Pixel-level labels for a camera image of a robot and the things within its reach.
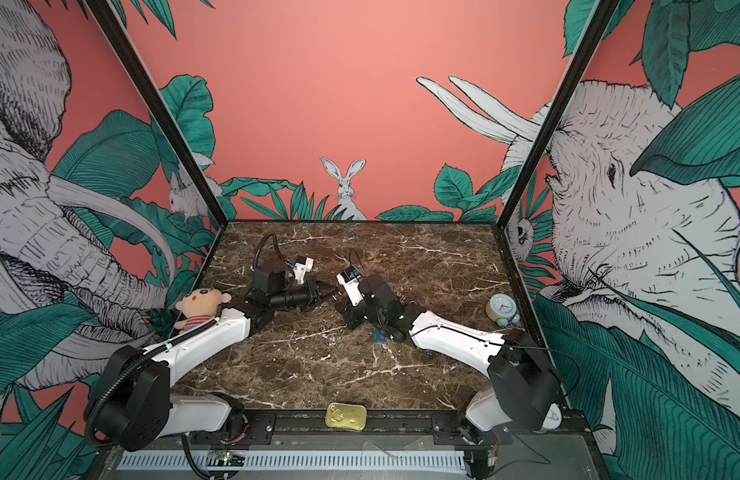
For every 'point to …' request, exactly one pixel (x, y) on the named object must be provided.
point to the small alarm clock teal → (501, 308)
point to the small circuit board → (225, 458)
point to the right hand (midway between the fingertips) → (334, 303)
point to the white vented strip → (312, 460)
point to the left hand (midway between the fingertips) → (340, 286)
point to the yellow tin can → (345, 416)
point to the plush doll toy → (199, 306)
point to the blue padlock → (378, 337)
